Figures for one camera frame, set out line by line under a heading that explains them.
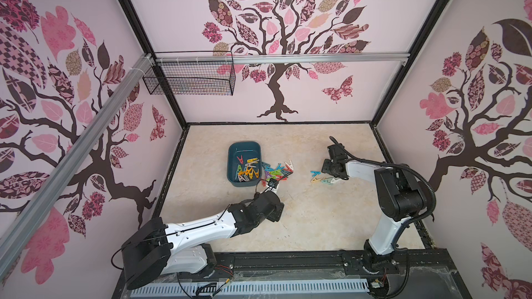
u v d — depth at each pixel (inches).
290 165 39.5
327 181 37.3
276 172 38.5
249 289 27.4
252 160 40.5
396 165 20.7
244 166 39.5
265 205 23.4
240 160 40.7
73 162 20.5
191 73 37.3
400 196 19.7
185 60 35.4
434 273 28.6
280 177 38.5
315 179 37.7
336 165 29.6
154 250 15.8
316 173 38.4
